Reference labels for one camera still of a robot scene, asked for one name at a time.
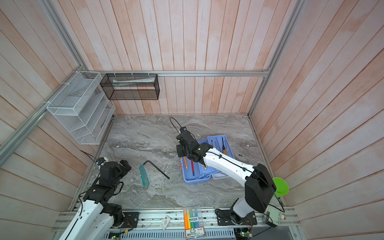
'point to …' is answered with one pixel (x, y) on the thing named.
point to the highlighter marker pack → (193, 222)
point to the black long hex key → (159, 170)
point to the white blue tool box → (195, 171)
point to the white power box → (275, 215)
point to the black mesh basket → (131, 86)
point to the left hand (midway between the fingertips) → (122, 168)
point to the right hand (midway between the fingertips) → (180, 146)
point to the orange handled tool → (186, 163)
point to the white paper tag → (165, 222)
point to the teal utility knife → (145, 180)
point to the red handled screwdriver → (192, 167)
